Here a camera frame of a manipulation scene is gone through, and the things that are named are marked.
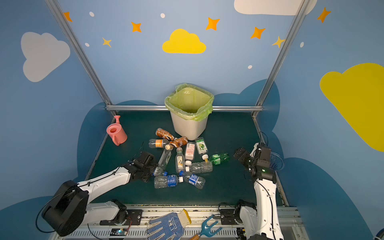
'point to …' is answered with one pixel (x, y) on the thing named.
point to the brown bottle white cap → (177, 143)
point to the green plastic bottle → (217, 159)
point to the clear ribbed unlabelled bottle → (202, 167)
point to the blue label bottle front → (165, 181)
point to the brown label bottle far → (164, 134)
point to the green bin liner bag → (191, 102)
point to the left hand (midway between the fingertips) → (157, 168)
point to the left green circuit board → (118, 232)
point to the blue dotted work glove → (169, 226)
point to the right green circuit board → (241, 234)
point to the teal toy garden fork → (205, 231)
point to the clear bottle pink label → (190, 151)
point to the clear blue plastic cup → (276, 161)
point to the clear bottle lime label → (202, 148)
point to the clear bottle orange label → (158, 143)
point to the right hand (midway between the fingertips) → (242, 153)
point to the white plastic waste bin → (190, 129)
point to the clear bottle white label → (166, 155)
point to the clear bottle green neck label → (180, 160)
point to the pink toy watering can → (117, 132)
